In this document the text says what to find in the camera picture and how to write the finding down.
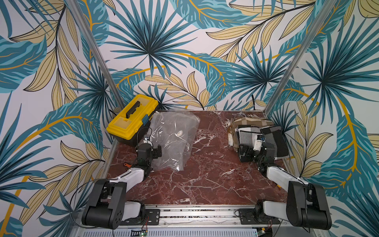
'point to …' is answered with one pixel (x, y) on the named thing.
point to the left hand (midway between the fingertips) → (151, 146)
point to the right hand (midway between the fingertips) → (247, 146)
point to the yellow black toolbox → (132, 125)
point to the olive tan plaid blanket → (244, 121)
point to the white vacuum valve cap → (179, 133)
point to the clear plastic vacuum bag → (172, 129)
